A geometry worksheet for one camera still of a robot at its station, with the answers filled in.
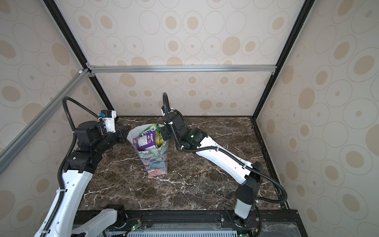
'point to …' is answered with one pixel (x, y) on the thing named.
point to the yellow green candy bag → (159, 139)
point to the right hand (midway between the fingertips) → (165, 124)
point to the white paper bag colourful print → (154, 160)
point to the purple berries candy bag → (145, 141)
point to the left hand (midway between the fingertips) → (132, 125)
